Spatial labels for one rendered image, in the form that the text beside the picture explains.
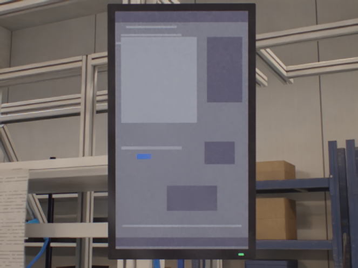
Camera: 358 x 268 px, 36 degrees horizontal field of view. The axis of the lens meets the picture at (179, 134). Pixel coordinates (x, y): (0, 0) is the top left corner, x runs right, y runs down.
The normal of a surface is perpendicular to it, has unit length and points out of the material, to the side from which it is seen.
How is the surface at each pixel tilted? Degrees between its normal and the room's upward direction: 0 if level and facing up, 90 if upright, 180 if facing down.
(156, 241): 101
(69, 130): 90
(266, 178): 90
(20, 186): 87
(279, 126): 90
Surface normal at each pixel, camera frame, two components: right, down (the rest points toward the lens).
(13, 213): -0.43, -0.20
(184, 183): -0.01, 0.01
